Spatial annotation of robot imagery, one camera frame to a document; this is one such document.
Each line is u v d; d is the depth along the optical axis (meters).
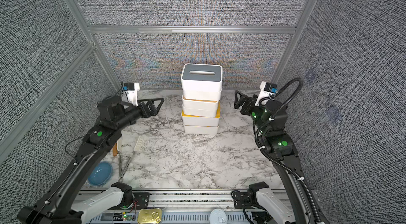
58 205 0.38
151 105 0.59
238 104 0.58
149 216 0.66
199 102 0.73
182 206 0.73
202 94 0.71
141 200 0.74
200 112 0.80
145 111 0.58
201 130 0.97
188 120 0.85
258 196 0.62
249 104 0.55
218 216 0.65
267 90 0.52
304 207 0.38
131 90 0.57
